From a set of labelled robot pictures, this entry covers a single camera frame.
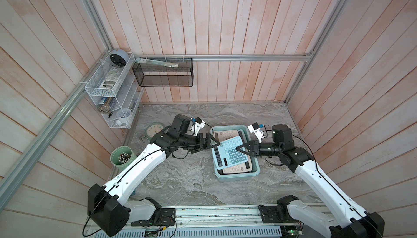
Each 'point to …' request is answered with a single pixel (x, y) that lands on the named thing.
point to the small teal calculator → (227, 155)
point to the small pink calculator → (221, 136)
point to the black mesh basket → (151, 75)
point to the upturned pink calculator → (244, 167)
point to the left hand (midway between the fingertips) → (211, 148)
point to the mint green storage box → (256, 164)
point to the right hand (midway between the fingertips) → (237, 148)
